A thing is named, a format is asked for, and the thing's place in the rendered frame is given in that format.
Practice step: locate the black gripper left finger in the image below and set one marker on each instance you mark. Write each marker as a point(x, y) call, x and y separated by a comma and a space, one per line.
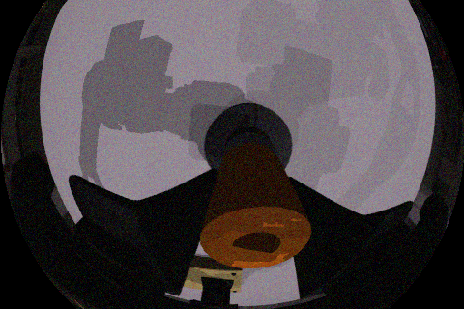
point(165, 227)

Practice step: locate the orange knob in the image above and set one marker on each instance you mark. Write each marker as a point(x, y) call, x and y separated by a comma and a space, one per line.
point(254, 218)

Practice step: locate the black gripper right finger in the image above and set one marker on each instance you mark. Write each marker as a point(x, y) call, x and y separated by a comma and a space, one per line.
point(339, 236)

